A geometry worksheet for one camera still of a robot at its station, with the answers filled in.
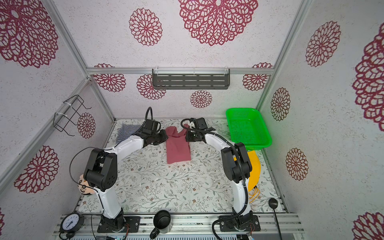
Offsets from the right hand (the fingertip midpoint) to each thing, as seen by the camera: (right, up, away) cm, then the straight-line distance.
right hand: (185, 134), depth 97 cm
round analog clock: (-54, -42, -25) cm, 73 cm away
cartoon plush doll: (-52, -27, -19) cm, 62 cm away
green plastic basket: (+48, +6, +20) cm, 52 cm away
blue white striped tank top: (-44, +3, +12) cm, 46 cm away
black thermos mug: (-10, -43, -23) cm, 50 cm away
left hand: (-11, -1, -1) cm, 11 cm away
